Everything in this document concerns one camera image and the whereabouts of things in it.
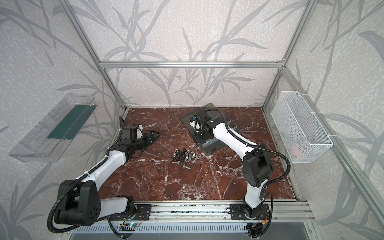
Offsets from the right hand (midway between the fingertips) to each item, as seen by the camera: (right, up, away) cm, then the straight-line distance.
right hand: (197, 134), depth 87 cm
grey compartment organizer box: (+10, -9, +12) cm, 18 cm away
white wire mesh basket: (+45, +1, -26) cm, 52 cm away
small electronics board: (-33, -44, -15) cm, 57 cm away
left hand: (-23, +1, 0) cm, 23 cm away
